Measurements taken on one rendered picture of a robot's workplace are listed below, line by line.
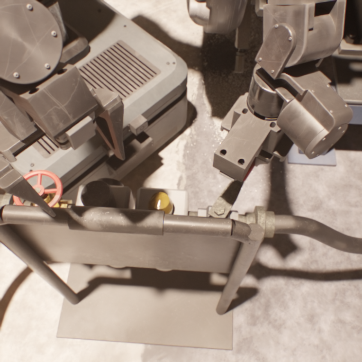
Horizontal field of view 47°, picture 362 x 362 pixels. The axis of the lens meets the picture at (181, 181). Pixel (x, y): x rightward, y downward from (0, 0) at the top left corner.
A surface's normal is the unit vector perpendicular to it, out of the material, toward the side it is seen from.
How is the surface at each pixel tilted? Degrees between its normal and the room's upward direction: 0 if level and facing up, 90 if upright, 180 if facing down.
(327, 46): 77
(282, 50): 71
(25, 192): 81
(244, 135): 0
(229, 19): 114
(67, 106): 60
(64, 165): 45
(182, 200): 0
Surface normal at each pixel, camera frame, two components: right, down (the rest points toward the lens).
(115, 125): 0.70, 0.54
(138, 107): 0.50, 0.11
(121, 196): 0.00, -0.46
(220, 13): -0.08, 0.99
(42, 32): 0.62, 0.31
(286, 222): -0.08, -0.22
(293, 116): -0.61, 0.06
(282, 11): -0.79, 0.32
